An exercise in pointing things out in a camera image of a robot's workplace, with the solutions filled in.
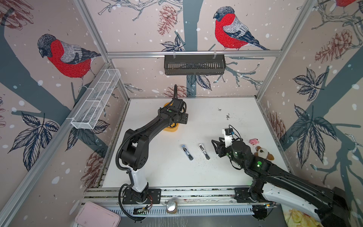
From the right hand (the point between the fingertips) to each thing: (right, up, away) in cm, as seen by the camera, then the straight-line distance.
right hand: (213, 141), depth 76 cm
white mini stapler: (-5, -8, +14) cm, 17 cm away
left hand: (-18, +13, +16) cm, 27 cm away
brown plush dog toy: (+33, -10, +10) cm, 36 cm away
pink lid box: (-61, -34, -9) cm, 70 cm away
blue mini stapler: (-15, -10, +13) cm, 22 cm away
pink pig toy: (+30, -4, +17) cm, 35 cm away
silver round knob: (-22, -29, -10) cm, 38 cm away
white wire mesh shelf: (-67, +15, -5) cm, 69 cm away
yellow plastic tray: (-26, +4, +19) cm, 32 cm away
